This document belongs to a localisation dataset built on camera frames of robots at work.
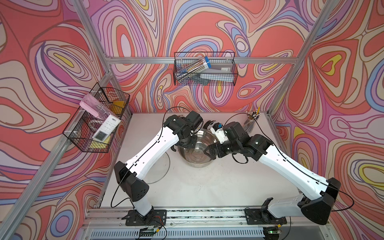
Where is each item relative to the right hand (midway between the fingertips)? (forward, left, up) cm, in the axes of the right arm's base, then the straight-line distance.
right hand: (213, 152), depth 72 cm
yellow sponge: (+23, +49, +12) cm, 56 cm away
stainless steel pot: (+10, +9, -22) cm, 26 cm away
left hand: (+5, +11, 0) cm, 12 cm away
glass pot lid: (+3, +32, -25) cm, 41 cm away
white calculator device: (+8, +50, +11) cm, 52 cm away
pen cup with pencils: (+30, -30, -8) cm, 43 cm away
